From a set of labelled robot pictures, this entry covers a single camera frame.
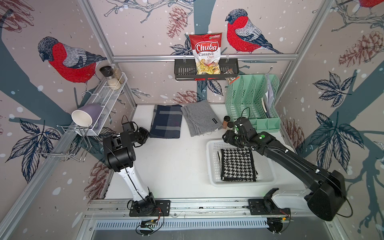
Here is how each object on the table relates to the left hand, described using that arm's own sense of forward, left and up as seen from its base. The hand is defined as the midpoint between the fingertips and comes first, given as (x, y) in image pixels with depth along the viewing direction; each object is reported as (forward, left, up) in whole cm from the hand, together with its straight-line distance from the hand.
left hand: (152, 128), depth 103 cm
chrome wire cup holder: (-29, +21, +33) cm, 48 cm away
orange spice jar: (+4, -52, +6) cm, 52 cm away
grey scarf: (+8, -34, +1) cm, 35 cm away
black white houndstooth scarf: (-28, -54, +4) cm, 61 cm away
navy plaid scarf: (+8, -9, -2) cm, 12 cm away
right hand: (-16, -47, +15) cm, 52 cm away
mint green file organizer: (+28, -69, +2) cm, 75 cm away
